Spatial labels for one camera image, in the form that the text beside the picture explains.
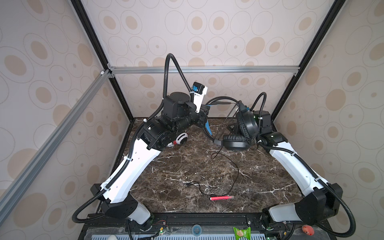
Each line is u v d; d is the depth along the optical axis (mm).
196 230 716
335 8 681
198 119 502
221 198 814
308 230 692
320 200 393
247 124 465
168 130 397
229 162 960
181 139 980
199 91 455
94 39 774
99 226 731
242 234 685
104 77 847
